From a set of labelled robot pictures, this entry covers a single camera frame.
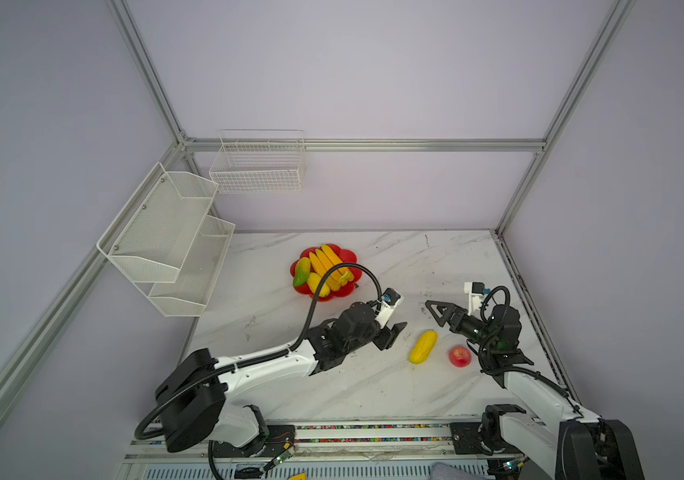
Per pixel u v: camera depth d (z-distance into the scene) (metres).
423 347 0.86
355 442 0.75
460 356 0.83
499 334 0.64
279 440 0.74
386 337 0.66
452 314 0.73
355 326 0.57
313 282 1.01
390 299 0.65
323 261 1.05
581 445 0.42
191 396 0.41
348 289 0.99
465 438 0.73
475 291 0.75
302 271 0.98
